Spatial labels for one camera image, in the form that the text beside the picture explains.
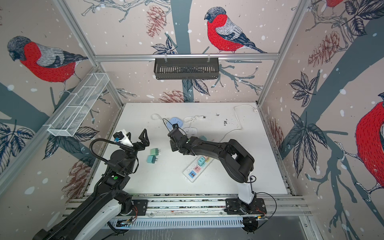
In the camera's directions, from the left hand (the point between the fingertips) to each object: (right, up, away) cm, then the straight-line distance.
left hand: (136, 131), depth 73 cm
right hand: (+16, -9, +18) cm, 26 cm away
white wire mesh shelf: (-33, +10, +1) cm, 35 cm away
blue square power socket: (+14, +4, +34) cm, 37 cm away
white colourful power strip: (+29, -24, +10) cm, 39 cm away
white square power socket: (+26, -3, +27) cm, 38 cm away
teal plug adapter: (+3, -18, +15) cm, 24 cm away
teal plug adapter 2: (+33, -18, +9) cm, 39 cm away
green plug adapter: (+4, -14, +17) cm, 23 cm away
